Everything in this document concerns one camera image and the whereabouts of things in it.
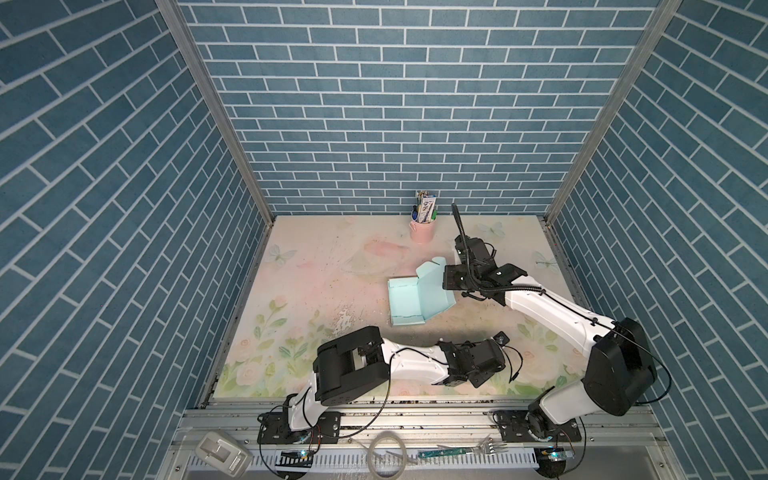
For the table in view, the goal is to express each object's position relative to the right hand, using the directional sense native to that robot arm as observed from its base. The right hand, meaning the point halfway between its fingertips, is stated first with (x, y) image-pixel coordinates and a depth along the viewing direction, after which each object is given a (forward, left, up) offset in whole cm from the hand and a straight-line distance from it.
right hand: (441, 271), depth 86 cm
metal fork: (-40, -12, -15) cm, 45 cm away
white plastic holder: (-47, +50, -13) cm, 70 cm away
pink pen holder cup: (+25, +6, -10) cm, 28 cm away
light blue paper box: (-2, +7, -15) cm, 16 cm away
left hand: (-20, -13, -14) cm, 28 cm away
